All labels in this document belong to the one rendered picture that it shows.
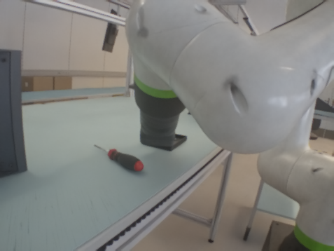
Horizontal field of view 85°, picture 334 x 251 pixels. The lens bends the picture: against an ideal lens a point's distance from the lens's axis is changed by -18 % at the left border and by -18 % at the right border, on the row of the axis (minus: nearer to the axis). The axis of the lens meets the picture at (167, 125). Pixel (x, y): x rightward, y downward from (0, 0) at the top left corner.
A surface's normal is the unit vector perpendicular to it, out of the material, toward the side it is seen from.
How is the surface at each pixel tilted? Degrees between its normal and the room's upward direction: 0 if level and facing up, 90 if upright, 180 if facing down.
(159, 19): 81
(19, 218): 0
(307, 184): 86
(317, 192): 89
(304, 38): 49
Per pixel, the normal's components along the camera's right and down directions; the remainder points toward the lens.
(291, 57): 0.15, -0.35
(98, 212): 0.08, -0.97
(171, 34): -0.52, 0.04
